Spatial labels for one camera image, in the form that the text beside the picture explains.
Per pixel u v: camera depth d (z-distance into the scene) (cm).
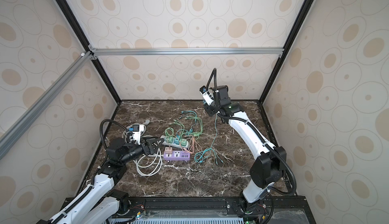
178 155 87
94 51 90
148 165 87
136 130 67
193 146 92
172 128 97
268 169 44
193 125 102
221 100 60
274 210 71
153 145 66
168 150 85
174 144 92
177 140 90
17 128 53
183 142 90
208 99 71
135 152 65
